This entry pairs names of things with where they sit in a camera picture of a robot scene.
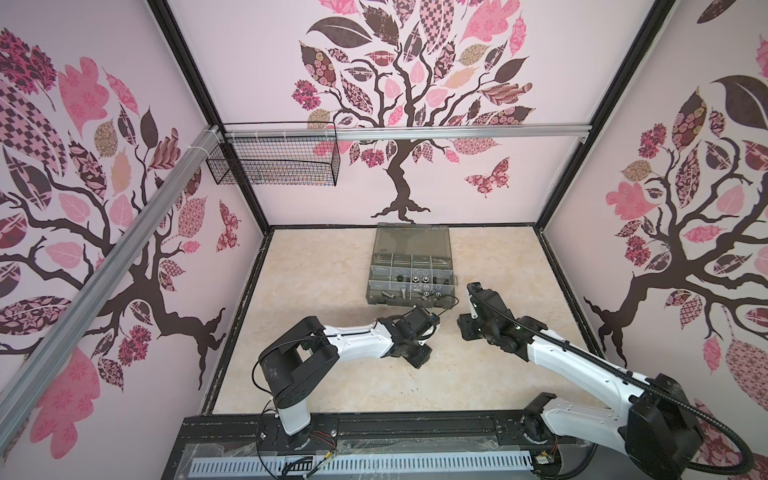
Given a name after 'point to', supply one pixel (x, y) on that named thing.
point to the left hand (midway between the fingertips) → (420, 358)
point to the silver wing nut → (426, 294)
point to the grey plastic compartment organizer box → (412, 265)
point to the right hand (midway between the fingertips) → (464, 316)
